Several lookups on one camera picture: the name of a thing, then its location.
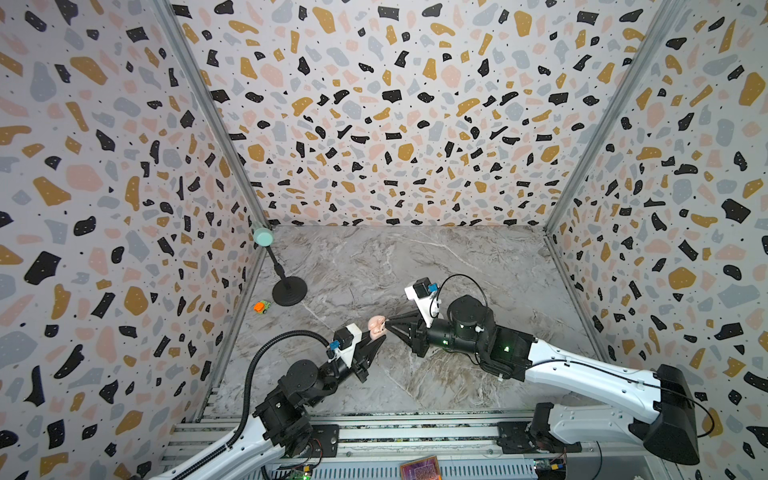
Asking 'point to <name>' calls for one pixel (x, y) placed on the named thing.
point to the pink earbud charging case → (376, 325)
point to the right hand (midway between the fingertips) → (388, 322)
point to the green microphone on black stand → (287, 291)
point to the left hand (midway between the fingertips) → (384, 331)
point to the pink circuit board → (424, 468)
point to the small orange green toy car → (262, 306)
